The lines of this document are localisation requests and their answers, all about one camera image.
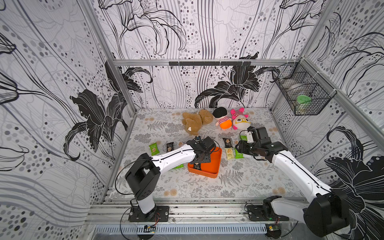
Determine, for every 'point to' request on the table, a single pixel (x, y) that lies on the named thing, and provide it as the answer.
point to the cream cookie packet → (229, 153)
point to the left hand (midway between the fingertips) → (202, 161)
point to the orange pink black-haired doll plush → (224, 121)
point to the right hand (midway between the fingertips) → (240, 145)
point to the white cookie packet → (234, 140)
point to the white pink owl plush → (240, 120)
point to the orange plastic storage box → (211, 169)
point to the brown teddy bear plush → (194, 122)
